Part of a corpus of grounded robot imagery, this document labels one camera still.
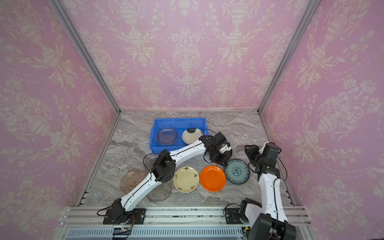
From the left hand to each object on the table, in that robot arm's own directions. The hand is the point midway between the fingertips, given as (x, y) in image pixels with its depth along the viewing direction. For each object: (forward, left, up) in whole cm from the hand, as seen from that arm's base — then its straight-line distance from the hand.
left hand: (227, 166), depth 89 cm
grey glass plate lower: (-15, +38, -3) cm, 41 cm away
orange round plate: (-7, +9, -1) cm, 12 cm away
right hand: (+6, -10, +13) cm, 17 cm away
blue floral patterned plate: (-3, -6, -1) cm, 6 cm away
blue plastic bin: (+33, +16, 0) cm, 37 cm away
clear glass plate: (+22, +39, -1) cm, 45 cm away
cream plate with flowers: (-7, +24, -2) cm, 26 cm away
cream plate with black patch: (+23, +23, -2) cm, 33 cm away
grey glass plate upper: (+4, +48, -2) cm, 48 cm away
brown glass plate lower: (-7, +57, -4) cm, 57 cm away
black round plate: (0, +4, +9) cm, 10 cm away
